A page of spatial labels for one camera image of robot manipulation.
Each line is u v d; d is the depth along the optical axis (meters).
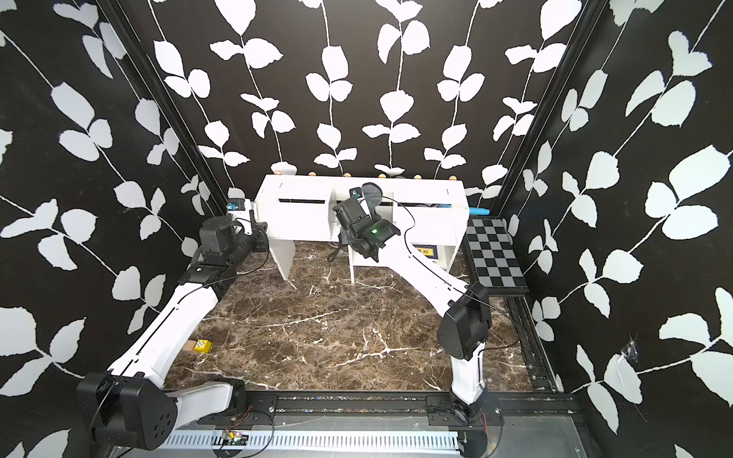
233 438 0.70
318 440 0.70
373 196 0.81
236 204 0.66
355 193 0.70
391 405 0.76
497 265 1.01
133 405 0.38
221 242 0.57
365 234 0.57
